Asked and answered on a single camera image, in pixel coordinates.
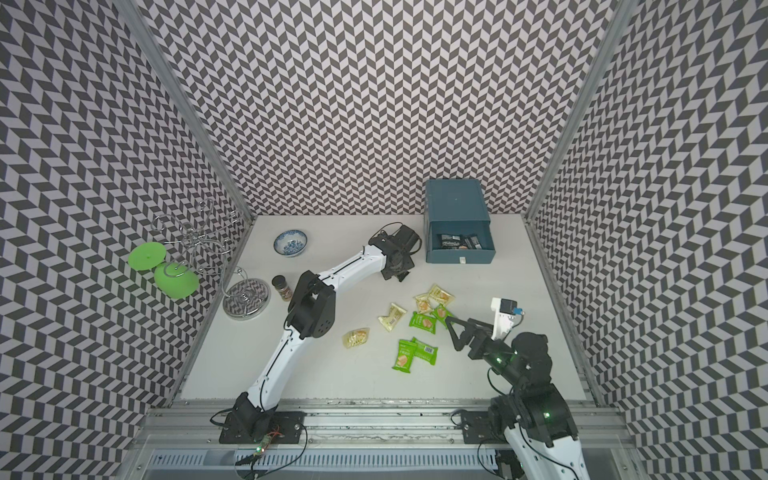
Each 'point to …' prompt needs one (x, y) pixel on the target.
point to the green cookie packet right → (441, 314)
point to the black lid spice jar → (280, 283)
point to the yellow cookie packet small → (423, 303)
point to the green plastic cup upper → (147, 255)
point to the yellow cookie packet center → (393, 317)
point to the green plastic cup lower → (176, 280)
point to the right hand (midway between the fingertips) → (456, 328)
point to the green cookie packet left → (422, 321)
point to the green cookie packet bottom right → (425, 351)
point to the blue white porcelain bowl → (290, 243)
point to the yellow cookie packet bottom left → (355, 337)
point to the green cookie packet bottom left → (404, 354)
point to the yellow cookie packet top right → (440, 295)
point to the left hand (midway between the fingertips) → (403, 267)
